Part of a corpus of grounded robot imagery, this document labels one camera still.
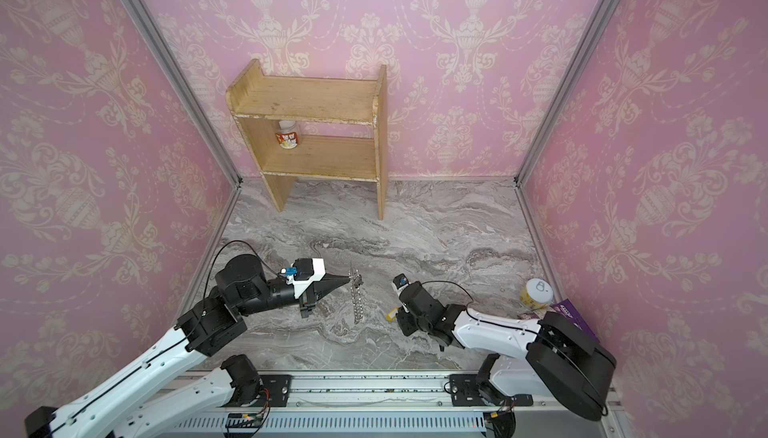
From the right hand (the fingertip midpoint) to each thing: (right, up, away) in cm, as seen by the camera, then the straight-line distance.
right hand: (401, 310), depth 86 cm
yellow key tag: (-3, -1, +1) cm, 3 cm away
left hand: (-12, +15, -26) cm, 32 cm away
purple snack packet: (+48, +1, 0) cm, 48 cm away
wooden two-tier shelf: (-31, +59, +20) cm, 69 cm away
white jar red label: (-37, +54, +11) cm, 66 cm away
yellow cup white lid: (+39, +5, -1) cm, 39 cm away
